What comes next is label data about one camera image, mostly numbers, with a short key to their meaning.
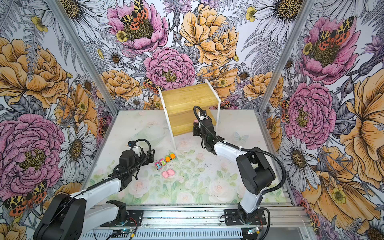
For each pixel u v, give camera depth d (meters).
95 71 0.97
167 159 0.92
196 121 0.91
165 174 0.87
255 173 0.48
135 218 0.74
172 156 0.94
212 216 0.76
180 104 0.80
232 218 0.74
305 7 0.72
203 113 0.78
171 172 0.88
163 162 0.91
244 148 0.53
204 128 0.69
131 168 0.68
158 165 0.89
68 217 0.42
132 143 0.78
